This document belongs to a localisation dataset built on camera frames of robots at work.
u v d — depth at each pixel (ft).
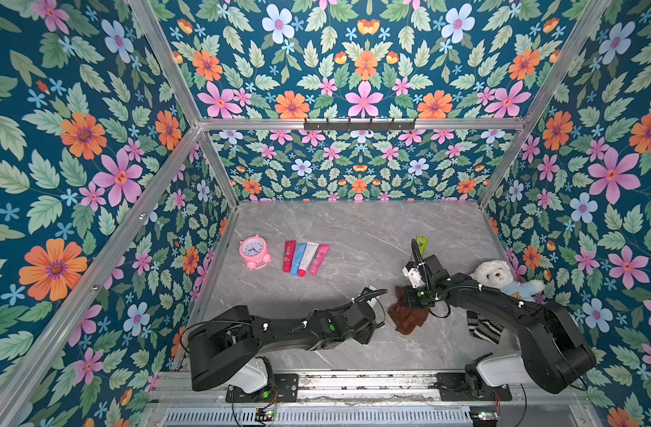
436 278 2.30
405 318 2.81
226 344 1.59
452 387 2.39
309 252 3.33
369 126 3.05
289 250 3.33
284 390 2.41
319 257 3.30
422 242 3.44
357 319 2.06
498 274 2.77
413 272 2.72
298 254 3.33
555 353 1.38
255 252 3.31
